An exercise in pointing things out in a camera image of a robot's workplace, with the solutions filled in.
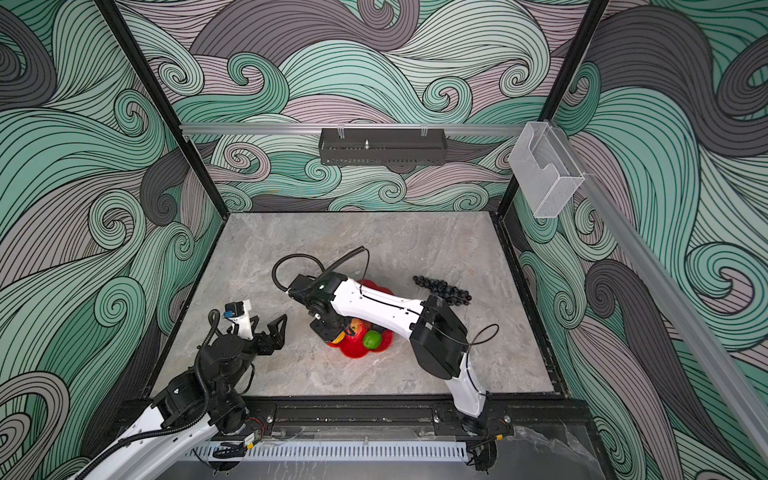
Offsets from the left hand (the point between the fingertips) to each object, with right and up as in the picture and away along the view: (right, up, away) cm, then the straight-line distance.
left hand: (274, 316), depth 76 cm
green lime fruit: (+25, -8, +5) cm, 27 cm away
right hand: (+15, -5, +5) cm, 16 cm away
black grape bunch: (+51, +2, +15) cm, 53 cm away
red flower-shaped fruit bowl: (+21, -11, +6) cm, 24 cm away
